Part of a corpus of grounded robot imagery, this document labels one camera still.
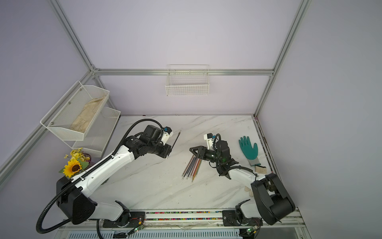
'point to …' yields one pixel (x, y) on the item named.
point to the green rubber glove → (251, 154)
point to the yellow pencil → (196, 171)
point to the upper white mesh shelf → (72, 117)
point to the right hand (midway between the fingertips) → (192, 151)
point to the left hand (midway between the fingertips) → (169, 152)
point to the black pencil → (188, 170)
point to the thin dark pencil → (175, 140)
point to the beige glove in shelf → (85, 118)
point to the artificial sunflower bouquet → (79, 161)
